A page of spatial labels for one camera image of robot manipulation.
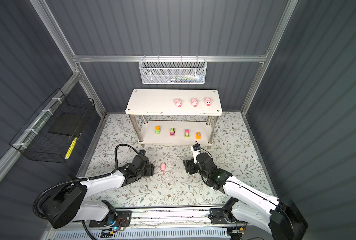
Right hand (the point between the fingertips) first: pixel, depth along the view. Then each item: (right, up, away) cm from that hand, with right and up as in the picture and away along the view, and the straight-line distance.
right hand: (189, 160), depth 81 cm
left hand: (-23, -6, +9) cm, 26 cm away
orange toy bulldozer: (+6, +13, +15) cm, 21 cm away
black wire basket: (-69, +15, -10) cm, 71 cm away
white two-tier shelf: (-13, +27, +38) cm, 49 cm away
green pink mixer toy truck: (-1, +14, +16) cm, 21 cm away
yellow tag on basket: (-56, +8, -13) cm, 58 cm away
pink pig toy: (-16, -6, +8) cm, 19 cm away
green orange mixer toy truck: (-21, +16, +18) cm, 32 cm away
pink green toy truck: (-10, +15, +18) cm, 25 cm away
